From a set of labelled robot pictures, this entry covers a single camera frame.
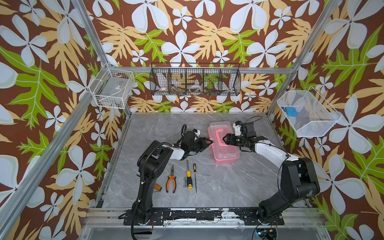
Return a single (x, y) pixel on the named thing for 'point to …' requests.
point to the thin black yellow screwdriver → (194, 169)
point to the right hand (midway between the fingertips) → (226, 139)
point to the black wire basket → (195, 79)
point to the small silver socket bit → (184, 186)
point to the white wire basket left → (112, 87)
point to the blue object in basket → (291, 111)
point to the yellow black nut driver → (189, 181)
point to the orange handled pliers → (169, 179)
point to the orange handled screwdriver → (157, 187)
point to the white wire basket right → (315, 115)
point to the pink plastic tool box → (222, 153)
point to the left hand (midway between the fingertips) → (211, 141)
